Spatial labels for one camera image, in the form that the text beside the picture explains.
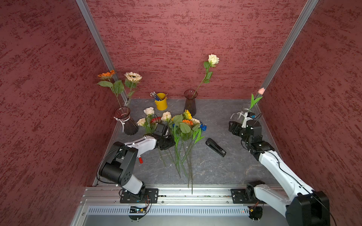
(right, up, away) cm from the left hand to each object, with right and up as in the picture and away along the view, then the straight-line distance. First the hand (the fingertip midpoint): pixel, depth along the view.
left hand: (174, 146), depth 91 cm
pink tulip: (+53, +30, -1) cm, 61 cm away
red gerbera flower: (-15, +17, +9) cm, 24 cm away
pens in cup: (-16, +35, +11) cm, 40 cm away
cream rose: (-25, +15, +9) cm, 31 cm away
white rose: (-7, +20, +12) cm, 24 cm away
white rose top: (-21, +23, +17) cm, 36 cm away
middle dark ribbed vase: (+11, +34, +9) cm, 37 cm away
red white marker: (-21, -8, -4) cm, 23 cm away
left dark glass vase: (-32, +11, +7) cm, 34 cm away
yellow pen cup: (-12, +28, +17) cm, 35 cm away
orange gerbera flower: (-34, +38, -9) cm, 52 cm away
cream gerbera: (+15, +16, +8) cm, 23 cm away
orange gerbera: (+11, +15, +5) cm, 19 cm away
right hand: (+36, +14, -8) cm, 40 cm away
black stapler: (+27, 0, -2) cm, 27 cm away
